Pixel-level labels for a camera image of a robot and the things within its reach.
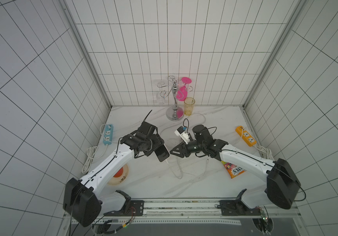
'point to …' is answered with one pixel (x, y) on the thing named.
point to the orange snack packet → (234, 170)
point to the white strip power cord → (91, 152)
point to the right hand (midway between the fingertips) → (168, 154)
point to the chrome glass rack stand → (177, 90)
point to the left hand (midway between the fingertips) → (157, 147)
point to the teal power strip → (108, 134)
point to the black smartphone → (161, 153)
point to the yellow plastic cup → (188, 103)
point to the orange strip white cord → (265, 153)
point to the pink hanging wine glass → (182, 94)
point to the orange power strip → (246, 136)
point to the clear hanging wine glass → (160, 97)
